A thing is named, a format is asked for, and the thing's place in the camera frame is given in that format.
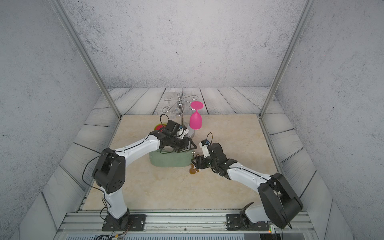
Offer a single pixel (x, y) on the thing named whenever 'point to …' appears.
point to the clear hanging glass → (171, 112)
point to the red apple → (159, 127)
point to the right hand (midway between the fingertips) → (197, 159)
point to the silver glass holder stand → (180, 102)
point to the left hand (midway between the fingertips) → (195, 149)
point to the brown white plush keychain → (193, 170)
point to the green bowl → (159, 124)
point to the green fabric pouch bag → (171, 159)
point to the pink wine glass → (195, 118)
